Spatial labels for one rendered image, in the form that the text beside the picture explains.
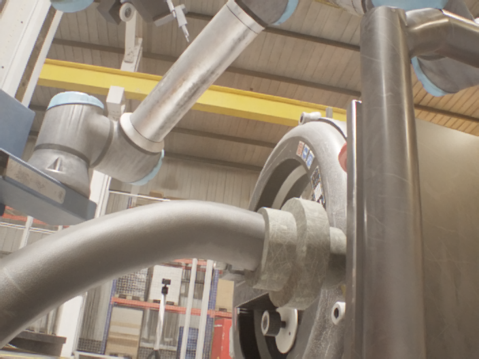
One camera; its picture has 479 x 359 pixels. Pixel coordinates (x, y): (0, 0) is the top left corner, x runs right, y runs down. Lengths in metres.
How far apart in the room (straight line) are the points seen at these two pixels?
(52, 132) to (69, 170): 0.12
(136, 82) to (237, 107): 2.24
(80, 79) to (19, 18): 8.39
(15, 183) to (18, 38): 0.54
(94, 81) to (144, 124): 8.53
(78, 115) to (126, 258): 0.99
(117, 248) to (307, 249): 0.09
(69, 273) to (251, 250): 0.08
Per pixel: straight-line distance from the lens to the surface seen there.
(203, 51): 1.10
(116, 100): 9.10
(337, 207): 0.80
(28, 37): 1.37
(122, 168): 1.24
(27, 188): 1.02
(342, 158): 0.28
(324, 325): 0.78
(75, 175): 1.11
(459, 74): 0.65
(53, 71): 10.02
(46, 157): 1.13
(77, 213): 1.12
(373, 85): 0.21
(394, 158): 0.19
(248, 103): 9.53
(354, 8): 0.64
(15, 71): 1.31
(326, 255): 0.21
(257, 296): 1.08
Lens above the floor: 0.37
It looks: 23 degrees up
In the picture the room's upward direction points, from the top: 6 degrees clockwise
